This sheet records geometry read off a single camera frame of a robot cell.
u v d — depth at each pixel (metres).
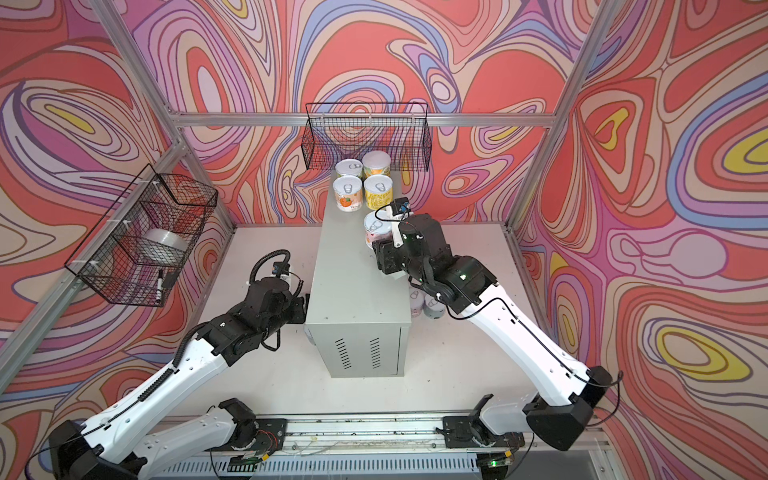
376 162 0.77
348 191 0.72
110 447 0.38
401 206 0.55
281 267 0.65
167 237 0.73
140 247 0.70
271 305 0.55
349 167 0.79
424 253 0.46
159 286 0.72
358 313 0.58
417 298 0.59
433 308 0.90
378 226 0.65
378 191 0.72
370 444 0.72
